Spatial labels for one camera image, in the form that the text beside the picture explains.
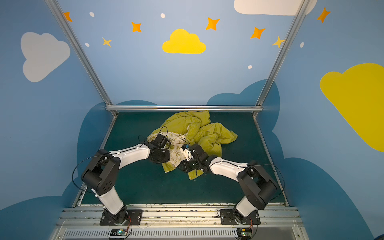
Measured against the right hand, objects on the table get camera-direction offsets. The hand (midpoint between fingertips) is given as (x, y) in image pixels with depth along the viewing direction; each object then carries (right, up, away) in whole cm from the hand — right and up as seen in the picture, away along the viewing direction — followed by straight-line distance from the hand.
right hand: (181, 164), depth 86 cm
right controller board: (+32, -30, -14) cm, 46 cm away
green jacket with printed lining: (+3, +21, +21) cm, 30 cm away
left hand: (-9, +2, +8) cm, 13 cm away
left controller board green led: (-29, -29, -15) cm, 44 cm away
